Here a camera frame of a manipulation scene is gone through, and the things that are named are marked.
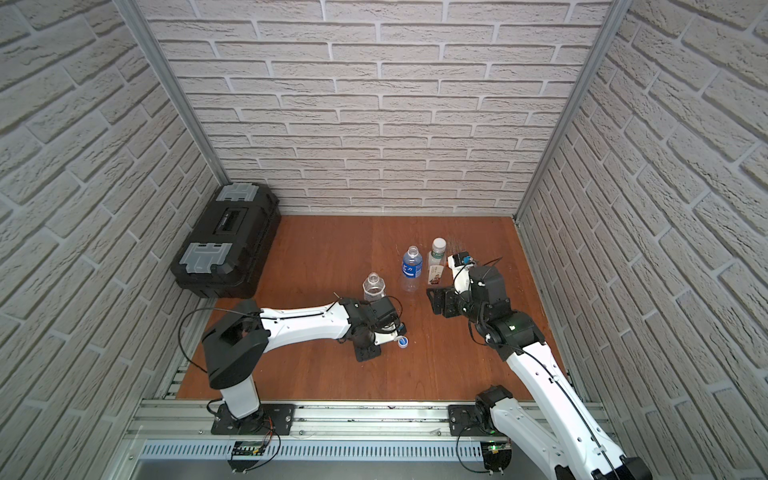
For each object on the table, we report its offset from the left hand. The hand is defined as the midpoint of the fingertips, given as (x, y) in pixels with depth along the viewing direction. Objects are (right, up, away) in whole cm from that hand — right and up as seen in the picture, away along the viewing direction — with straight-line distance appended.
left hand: (375, 346), depth 85 cm
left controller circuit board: (-32, -21, -12) cm, 40 cm away
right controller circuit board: (+31, -21, -14) cm, 40 cm away
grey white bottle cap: (+19, +29, +1) cm, 35 cm away
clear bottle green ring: (+19, +23, +8) cm, 31 cm away
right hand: (+19, +18, -10) cm, 28 cm away
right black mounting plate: (+23, -15, -11) cm, 30 cm away
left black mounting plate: (-25, -14, -12) cm, 31 cm away
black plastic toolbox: (-45, +27, +1) cm, 52 cm away
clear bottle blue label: (+11, +23, +3) cm, 26 cm away
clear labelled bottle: (0, +18, -5) cm, 18 cm away
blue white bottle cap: (+8, +1, +1) cm, 8 cm away
